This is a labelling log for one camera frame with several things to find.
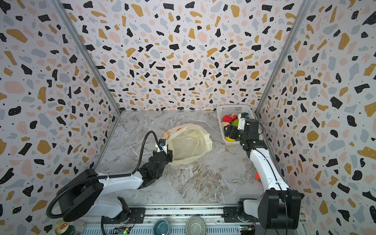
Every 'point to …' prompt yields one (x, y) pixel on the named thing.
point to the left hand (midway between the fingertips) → (168, 143)
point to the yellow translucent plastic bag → (188, 143)
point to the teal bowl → (160, 227)
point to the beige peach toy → (224, 124)
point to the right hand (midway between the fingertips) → (229, 125)
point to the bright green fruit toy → (235, 123)
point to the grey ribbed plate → (196, 226)
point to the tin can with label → (63, 228)
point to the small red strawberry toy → (234, 117)
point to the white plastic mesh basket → (223, 110)
